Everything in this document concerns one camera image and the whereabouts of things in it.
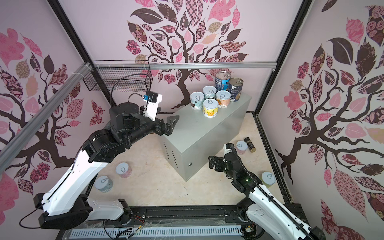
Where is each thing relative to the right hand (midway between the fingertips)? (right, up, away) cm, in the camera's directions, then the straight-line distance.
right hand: (216, 156), depth 79 cm
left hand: (-22, +21, -22) cm, 37 cm away
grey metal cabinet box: (-11, +11, -14) cm, 21 cm away
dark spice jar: (+26, +4, +19) cm, 32 cm away
